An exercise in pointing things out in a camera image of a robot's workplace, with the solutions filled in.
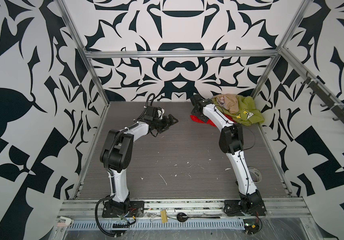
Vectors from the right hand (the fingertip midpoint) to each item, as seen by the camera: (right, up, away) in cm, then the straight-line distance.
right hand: (198, 113), depth 106 cm
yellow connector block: (-23, -50, -34) cm, 65 cm away
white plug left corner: (-67, -51, -36) cm, 92 cm away
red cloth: (+1, -5, -29) cm, 29 cm away
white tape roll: (+28, -35, -21) cm, 50 cm away
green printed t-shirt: (+33, 0, -3) cm, 34 cm away
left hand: (-17, -5, -12) cm, 21 cm away
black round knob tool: (-14, -49, -36) cm, 62 cm away
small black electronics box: (+19, -54, -35) cm, 67 cm away
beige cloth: (+22, +9, +3) cm, 24 cm away
